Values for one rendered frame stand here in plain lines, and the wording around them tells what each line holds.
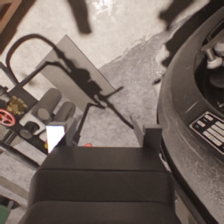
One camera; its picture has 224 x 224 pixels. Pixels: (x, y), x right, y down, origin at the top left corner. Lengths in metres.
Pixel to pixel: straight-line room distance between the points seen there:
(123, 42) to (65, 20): 0.31
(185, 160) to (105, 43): 0.75
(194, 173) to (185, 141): 0.05
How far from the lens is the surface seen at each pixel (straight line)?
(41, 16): 0.97
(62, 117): 0.71
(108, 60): 0.91
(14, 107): 0.64
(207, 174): 0.22
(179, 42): 0.91
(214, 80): 0.40
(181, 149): 0.26
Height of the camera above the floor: 0.85
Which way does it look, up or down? 51 degrees down
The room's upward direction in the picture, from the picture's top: 170 degrees counter-clockwise
